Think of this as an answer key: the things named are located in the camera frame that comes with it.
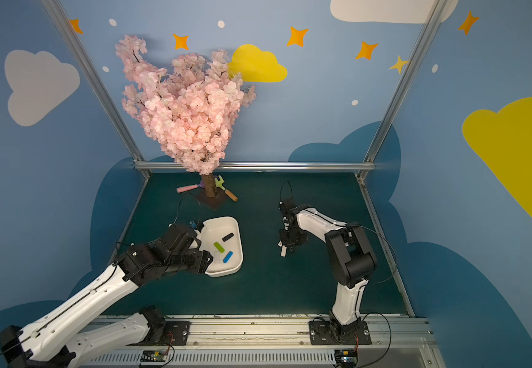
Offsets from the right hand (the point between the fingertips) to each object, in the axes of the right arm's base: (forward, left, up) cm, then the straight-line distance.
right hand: (291, 240), depth 95 cm
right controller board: (-39, -18, -4) cm, 43 cm away
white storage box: (0, +30, -1) cm, 30 cm away
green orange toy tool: (+32, +38, -1) cm, 49 cm away
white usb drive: (-4, +3, -1) cm, 5 cm away
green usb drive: (-5, +30, +1) cm, 30 cm away
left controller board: (-43, +44, -2) cm, 61 cm away
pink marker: (+26, +55, 0) cm, 61 cm away
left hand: (-15, +30, +16) cm, 37 cm away
